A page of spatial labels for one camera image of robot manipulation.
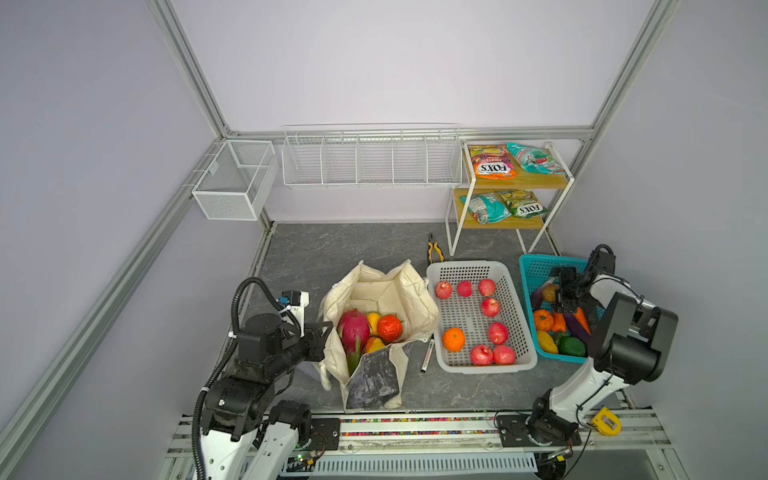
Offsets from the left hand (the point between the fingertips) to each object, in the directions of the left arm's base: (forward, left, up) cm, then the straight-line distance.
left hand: (331, 330), depth 67 cm
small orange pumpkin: (+7, -59, -18) cm, 62 cm away
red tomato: (+6, -13, -14) cm, 21 cm away
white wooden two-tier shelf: (+41, -38, -10) cm, 57 cm away
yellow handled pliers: (+41, -30, -23) cm, 56 cm away
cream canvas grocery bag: (-8, -10, -9) cm, 16 cm away
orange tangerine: (+3, -31, -18) cm, 37 cm away
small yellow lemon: (+2, -9, -15) cm, 17 cm away
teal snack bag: (+42, -48, -5) cm, 64 cm away
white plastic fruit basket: (+8, -42, -23) cm, 48 cm away
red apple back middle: (+20, -39, -20) cm, 48 cm away
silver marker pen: (+1, -24, -23) cm, 33 cm away
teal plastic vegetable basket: (+21, -60, -12) cm, 64 cm away
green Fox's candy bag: (+44, -61, -5) cm, 75 cm away
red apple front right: (-2, -44, -18) cm, 48 cm away
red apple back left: (+20, -31, -20) cm, 42 cm away
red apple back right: (+20, -45, -19) cm, 53 cm away
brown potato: (+15, -63, -17) cm, 67 cm away
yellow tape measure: (-19, -66, -21) cm, 72 cm away
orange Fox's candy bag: (+44, -46, +12) cm, 65 cm away
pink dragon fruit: (+5, -3, -12) cm, 13 cm away
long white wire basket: (+58, -12, +7) cm, 59 cm away
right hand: (+19, -67, -18) cm, 71 cm away
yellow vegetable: (+1, -58, -19) cm, 61 cm away
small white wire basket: (+50, +34, +3) cm, 60 cm away
